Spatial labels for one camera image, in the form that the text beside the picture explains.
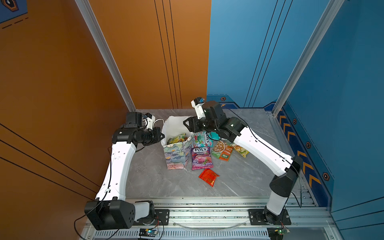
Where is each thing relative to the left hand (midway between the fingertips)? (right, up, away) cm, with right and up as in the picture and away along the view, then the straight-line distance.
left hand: (164, 134), depth 75 cm
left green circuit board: (-6, -47, -5) cm, 47 cm away
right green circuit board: (+56, -46, -6) cm, 73 cm away
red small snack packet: (+24, -25, +11) cm, 36 cm away
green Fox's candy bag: (+7, -3, +16) cm, 17 cm away
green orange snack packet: (+33, -12, +21) cm, 41 cm away
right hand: (+12, +6, -4) cm, 14 cm away
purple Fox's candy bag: (+20, -16, +16) cm, 30 cm away
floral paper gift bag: (+6, -11, +3) cm, 13 cm away
